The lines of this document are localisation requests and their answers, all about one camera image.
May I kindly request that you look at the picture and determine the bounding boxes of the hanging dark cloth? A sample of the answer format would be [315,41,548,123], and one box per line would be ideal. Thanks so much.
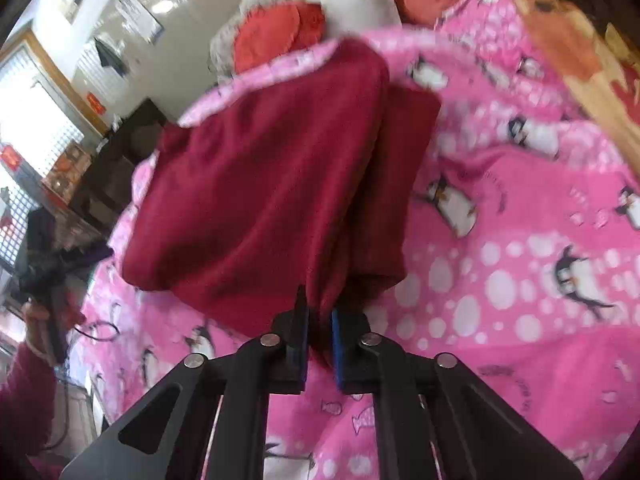
[94,35,126,78]

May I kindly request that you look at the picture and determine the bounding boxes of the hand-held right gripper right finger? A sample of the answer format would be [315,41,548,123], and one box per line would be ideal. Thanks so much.
[331,307,585,480]

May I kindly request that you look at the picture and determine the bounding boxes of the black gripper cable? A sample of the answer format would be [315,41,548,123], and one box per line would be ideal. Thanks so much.
[42,319,121,453]

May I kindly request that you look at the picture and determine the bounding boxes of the window with blinds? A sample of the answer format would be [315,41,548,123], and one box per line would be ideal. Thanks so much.
[0,30,108,271]

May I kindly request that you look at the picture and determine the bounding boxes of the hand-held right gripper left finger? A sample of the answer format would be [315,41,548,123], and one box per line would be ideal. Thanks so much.
[60,285,311,480]

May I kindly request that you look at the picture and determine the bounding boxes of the orange cartoon blanket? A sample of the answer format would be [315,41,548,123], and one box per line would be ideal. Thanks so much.
[515,0,640,161]

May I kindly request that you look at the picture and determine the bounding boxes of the person's left hand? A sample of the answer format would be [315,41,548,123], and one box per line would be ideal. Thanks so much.
[21,297,56,361]

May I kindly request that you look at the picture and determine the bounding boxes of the dark red sweater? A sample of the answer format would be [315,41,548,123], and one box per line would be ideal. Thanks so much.
[121,36,443,343]

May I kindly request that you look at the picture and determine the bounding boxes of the dark wooden cabinet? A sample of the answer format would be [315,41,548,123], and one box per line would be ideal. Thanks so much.
[65,97,168,241]

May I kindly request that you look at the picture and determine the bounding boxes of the pink penguin blanket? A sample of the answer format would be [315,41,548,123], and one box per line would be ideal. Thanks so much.
[65,0,640,480]

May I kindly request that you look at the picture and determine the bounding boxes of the white pillow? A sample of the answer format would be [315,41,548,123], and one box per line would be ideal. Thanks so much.
[305,0,401,38]

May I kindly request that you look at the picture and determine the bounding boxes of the orange boxes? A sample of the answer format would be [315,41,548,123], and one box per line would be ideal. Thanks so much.
[44,142,93,204]

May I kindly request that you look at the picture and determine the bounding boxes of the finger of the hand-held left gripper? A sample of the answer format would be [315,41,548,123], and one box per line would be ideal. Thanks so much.
[62,241,115,272]

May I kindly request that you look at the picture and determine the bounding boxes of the wall calendar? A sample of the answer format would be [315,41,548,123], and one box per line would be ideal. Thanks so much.
[116,0,163,43]

